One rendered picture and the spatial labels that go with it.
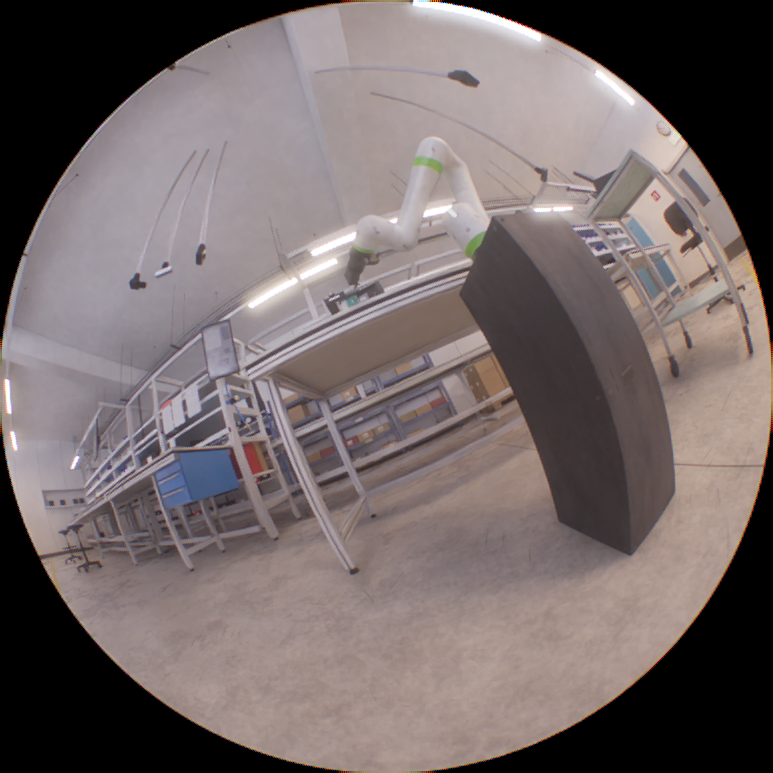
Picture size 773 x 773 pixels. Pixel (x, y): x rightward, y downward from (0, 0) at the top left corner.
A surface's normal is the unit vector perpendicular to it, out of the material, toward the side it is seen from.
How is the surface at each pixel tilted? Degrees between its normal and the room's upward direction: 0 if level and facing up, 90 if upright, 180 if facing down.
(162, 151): 180
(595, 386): 90
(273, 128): 180
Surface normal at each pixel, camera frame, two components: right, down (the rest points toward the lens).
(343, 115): 0.41, 0.89
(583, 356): -0.91, 0.41
